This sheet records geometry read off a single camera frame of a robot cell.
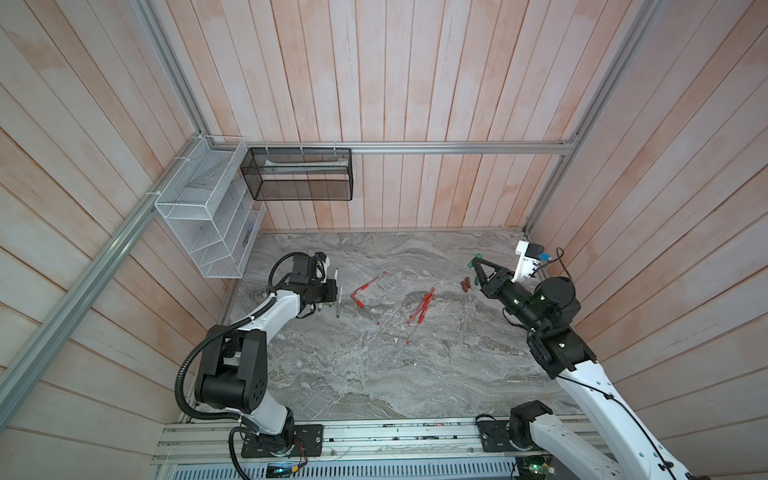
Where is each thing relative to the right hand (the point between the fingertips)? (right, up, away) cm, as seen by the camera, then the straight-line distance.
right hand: (473, 260), depth 68 cm
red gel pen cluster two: (-6, -15, +31) cm, 35 cm away
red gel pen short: (-28, -16, +30) cm, 44 cm away
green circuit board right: (+16, -50, +3) cm, 52 cm away
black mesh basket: (-51, +31, +38) cm, 70 cm away
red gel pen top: (-27, -10, +36) cm, 46 cm away
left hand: (-36, -10, +24) cm, 44 cm away
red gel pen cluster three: (-10, -19, +27) cm, 35 cm away
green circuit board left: (-46, -51, +2) cm, 69 cm away
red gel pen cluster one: (-9, -17, +30) cm, 35 cm away
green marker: (-36, -14, +32) cm, 50 cm away
